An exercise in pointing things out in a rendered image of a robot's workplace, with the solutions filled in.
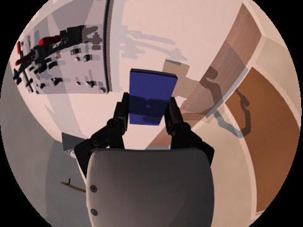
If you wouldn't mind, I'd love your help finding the blue plate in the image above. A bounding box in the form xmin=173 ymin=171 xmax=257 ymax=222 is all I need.
xmin=129 ymin=68 xmax=178 ymax=125

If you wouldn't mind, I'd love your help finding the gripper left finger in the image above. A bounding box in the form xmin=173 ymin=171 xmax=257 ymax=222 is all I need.
xmin=74 ymin=92 xmax=129 ymax=178

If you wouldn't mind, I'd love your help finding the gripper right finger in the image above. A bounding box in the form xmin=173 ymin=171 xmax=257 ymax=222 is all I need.
xmin=164 ymin=96 xmax=215 ymax=166

